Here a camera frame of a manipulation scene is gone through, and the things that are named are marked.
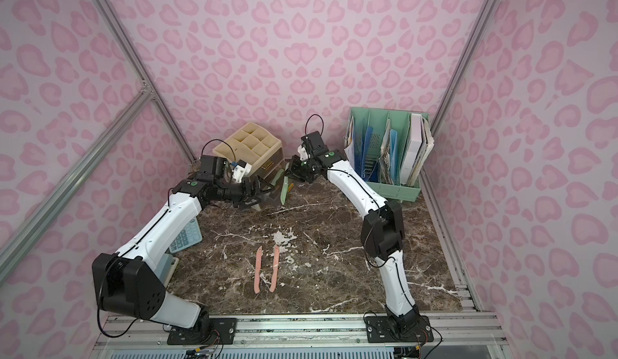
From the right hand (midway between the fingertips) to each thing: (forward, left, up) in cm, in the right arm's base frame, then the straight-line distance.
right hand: (282, 173), depth 86 cm
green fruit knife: (+7, +6, -12) cm, 15 cm away
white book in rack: (+13, -51, 0) cm, 53 cm away
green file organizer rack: (+27, -40, -18) cm, 52 cm away
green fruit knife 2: (-6, -1, -2) cm, 7 cm away
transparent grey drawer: (-7, +3, -7) cm, 10 cm away
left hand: (-9, +3, +2) cm, 10 cm away
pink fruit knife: (-31, +8, -20) cm, 38 cm away
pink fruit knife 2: (-26, +2, -21) cm, 34 cm away
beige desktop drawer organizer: (+10, +9, +3) cm, 14 cm away
